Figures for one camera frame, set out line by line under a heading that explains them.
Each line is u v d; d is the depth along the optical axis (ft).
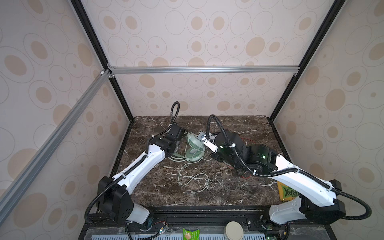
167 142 1.82
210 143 1.59
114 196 1.31
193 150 2.79
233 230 2.17
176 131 2.02
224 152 1.44
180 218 2.53
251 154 1.40
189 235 2.25
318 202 1.32
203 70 3.01
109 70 2.93
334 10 2.25
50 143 1.77
